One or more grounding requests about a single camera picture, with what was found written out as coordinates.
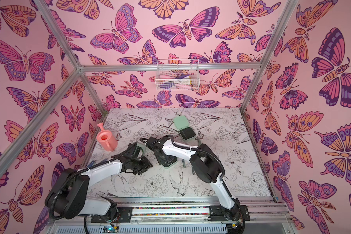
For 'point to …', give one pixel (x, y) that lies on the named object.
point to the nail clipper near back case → (199, 142)
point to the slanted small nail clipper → (184, 163)
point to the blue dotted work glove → (91, 164)
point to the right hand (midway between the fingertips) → (166, 158)
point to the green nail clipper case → (140, 150)
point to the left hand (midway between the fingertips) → (152, 165)
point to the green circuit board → (110, 229)
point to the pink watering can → (106, 139)
